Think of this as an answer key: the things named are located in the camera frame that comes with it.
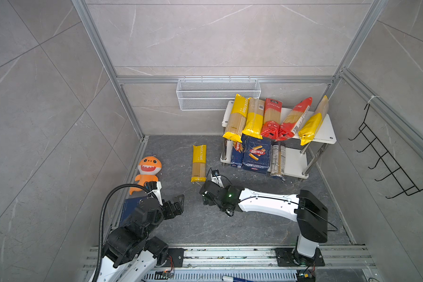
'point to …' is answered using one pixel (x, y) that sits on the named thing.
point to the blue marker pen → (232, 278)
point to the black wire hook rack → (397, 172)
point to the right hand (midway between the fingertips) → (212, 191)
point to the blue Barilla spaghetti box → (237, 155)
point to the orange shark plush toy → (148, 167)
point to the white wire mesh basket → (214, 94)
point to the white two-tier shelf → (299, 159)
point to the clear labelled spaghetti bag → (278, 157)
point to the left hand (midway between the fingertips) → (174, 194)
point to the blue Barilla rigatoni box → (257, 155)
